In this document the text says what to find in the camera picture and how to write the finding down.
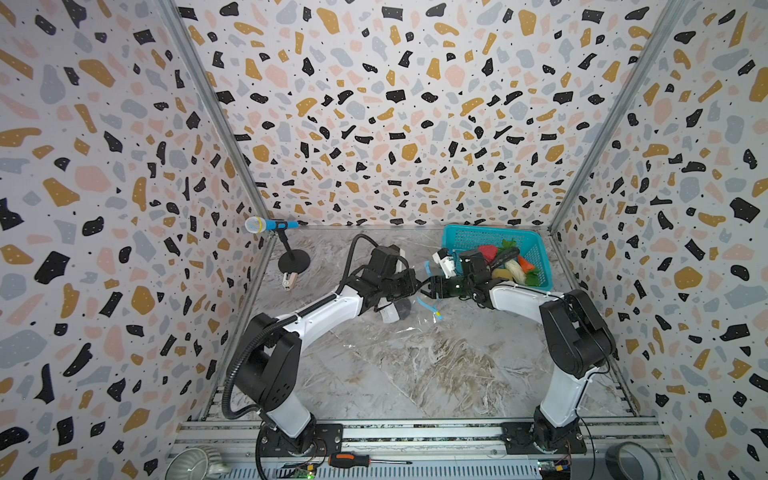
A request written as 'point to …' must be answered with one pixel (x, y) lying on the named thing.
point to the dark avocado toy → (403, 307)
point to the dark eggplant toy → (505, 256)
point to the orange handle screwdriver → (349, 459)
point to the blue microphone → (256, 225)
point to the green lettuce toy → (532, 279)
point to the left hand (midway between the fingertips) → (426, 279)
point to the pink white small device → (289, 280)
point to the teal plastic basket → (529, 239)
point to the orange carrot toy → (524, 264)
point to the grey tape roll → (650, 469)
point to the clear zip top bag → (416, 307)
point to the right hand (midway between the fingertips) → (419, 282)
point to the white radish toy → (517, 271)
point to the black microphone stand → (293, 261)
